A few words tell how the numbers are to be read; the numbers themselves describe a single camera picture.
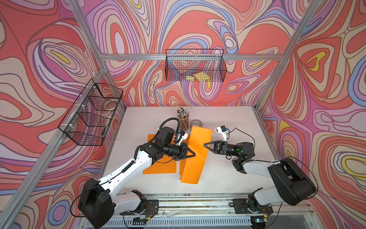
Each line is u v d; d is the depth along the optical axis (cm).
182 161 67
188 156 69
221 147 66
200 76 91
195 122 107
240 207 73
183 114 92
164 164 64
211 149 69
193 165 72
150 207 72
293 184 44
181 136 66
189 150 70
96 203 39
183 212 73
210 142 69
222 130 70
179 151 64
